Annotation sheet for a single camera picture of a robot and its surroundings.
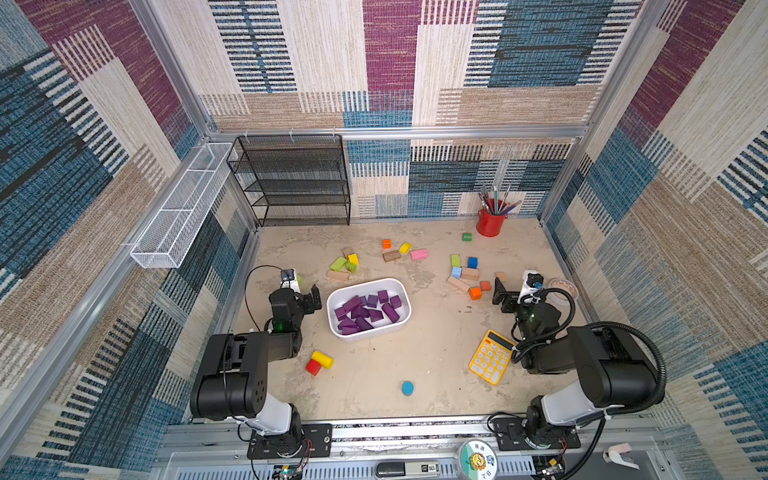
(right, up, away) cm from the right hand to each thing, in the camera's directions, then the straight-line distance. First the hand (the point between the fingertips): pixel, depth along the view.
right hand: (515, 282), depth 91 cm
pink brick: (-27, +8, +18) cm, 33 cm away
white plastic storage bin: (-36, -2, +6) cm, 37 cm away
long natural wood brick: (-55, +1, +15) cm, 57 cm away
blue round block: (-33, -27, -9) cm, 44 cm away
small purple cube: (-42, -10, +3) cm, 43 cm away
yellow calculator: (-9, -20, -5) cm, 23 cm away
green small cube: (-8, +14, +25) cm, 30 cm away
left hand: (-65, -2, +4) cm, 65 cm away
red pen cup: (+1, +19, +25) cm, 31 cm away
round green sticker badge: (-19, -34, -27) cm, 48 cm away
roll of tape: (+20, -2, +9) cm, 22 cm away
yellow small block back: (-32, +10, +21) cm, 39 cm away
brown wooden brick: (-37, +8, +18) cm, 42 cm away
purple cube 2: (-43, -7, +6) cm, 44 cm away
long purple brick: (-50, -13, 0) cm, 52 cm away
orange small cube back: (-39, +12, +22) cm, 46 cm away
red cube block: (-59, -23, -6) cm, 63 cm away
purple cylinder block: (-38, -9, +3) cm, 39 cm away
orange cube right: (-9, -5, +9) cm, 14 cm away
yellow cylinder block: (-56, -21, -5) cm, 60 cm away
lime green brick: (-55, +5, +16) cm, 58 cm away
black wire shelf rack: (-72, +35, +18) cm, 82 cm away
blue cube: (-9, +5, +15) cm, 18 cm away
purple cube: (-36, -7, +5) cm, 37 cm away
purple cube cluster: (-39, -5, +6) cm, 40 cm away
